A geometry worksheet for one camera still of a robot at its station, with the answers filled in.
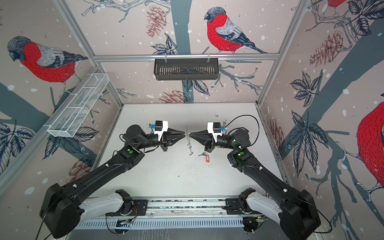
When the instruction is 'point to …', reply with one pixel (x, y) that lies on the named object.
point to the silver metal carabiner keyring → (189, 145)
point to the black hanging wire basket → (186, 69)
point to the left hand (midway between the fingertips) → (182, 135)
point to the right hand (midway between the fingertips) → (189, 137)
